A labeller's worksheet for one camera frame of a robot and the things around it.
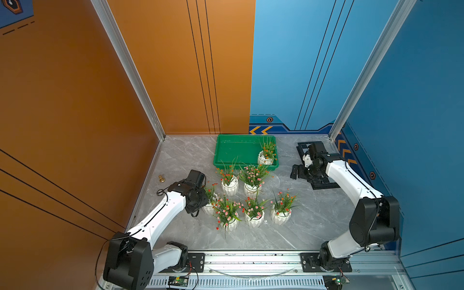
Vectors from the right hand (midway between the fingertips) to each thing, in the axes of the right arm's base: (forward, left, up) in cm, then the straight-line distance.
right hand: (299, 177), depth 88 cm
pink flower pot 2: (-21, +35, +5) cm, 41 cm away
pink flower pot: (-3, +23, +5) cm, 24 cm away
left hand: (-10, +46, -4) cm, 47 cm away
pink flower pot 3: (-19, +24, +4) cm, 30 cm away
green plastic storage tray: (+26, +32, -9) cm, 42 cm away
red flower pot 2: (-15, +43, -3) cm, 46 cm away
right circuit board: (-41, -8, -13) cm, 44 cm away
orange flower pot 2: (-16, +11, +1) cm, 20 cm away
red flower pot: (-1, +35, -3) cm, 35 cm away
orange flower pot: (+12, +14, +3) cm, 19 cm away
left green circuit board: (-41, +54, -12) cm, 69 cm away
